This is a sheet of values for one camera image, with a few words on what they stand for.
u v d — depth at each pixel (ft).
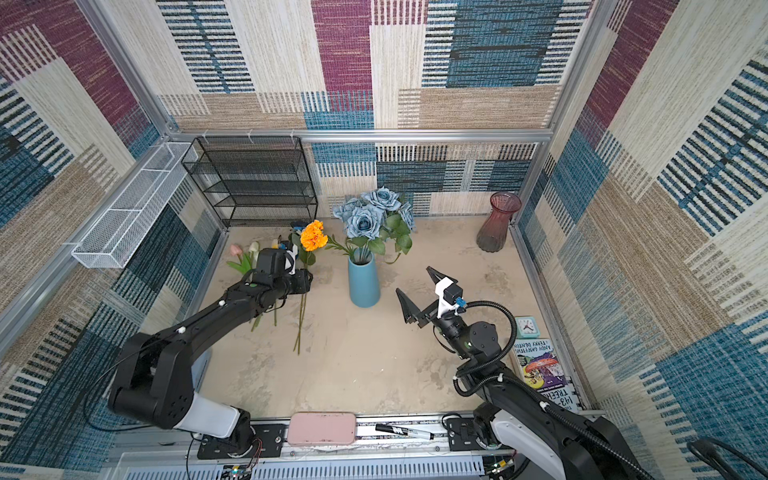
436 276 2.33
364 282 2.85
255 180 3.61
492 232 3.41
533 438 1.77
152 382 1.42
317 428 2.48
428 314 2.06
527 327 2.93
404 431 2.44
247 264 3.47
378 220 2.35
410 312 2.06
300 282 2.69
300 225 3.67
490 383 1.88
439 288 1.95
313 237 2.34
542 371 2.67
